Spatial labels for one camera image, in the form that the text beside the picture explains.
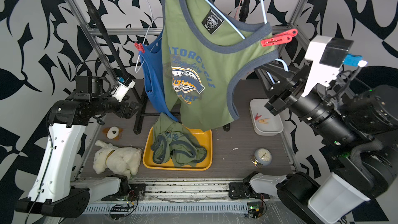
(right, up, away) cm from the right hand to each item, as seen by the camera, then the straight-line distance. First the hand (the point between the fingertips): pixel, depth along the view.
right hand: (256, 60), depth 31 cm
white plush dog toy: (-47, -37, +41) cm, 72 cm away
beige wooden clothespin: (+28, -22, +66) cm, 76 cm away
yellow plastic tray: (-9, -31, +58) cm, 66 cm away
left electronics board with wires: (-49, -60, +41) cm, 88 cm away
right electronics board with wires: (+14, -58, +40) cm, 72 cm away
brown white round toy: (-61, -28, +60) cm, 90 cm away
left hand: (-41, -8, +35) cm, 54 cm away
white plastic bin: (+35, -25, +64) cm, 78 cm away
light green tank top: (-26, -30, +52) cm, 65 cm away
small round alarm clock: (+21, -38, +50) cm, 66 cm away
